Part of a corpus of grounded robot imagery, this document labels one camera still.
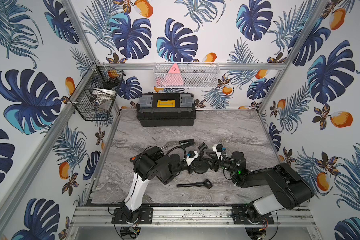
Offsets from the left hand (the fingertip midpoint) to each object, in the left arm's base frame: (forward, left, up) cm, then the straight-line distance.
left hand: (201, 159), depth 88 cm
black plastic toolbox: (+29, +24, +11) cm, 39 cm away
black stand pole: (-13, -3, -5) cm, 14 cm away
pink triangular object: (+37, +20, +28) cm, 51 cm away
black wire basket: (+19, +62, +26) cm, 70 cm away
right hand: (+1, -2, +3) cm, 4 cm away
